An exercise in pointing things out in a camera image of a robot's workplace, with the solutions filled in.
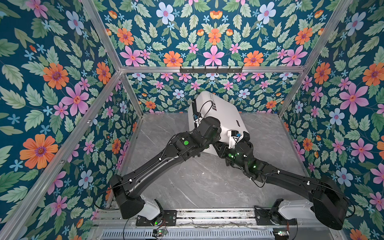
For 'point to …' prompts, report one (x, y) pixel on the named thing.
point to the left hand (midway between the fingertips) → (222, 129)
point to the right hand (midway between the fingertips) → (214, 143)
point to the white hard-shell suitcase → (209, 104)
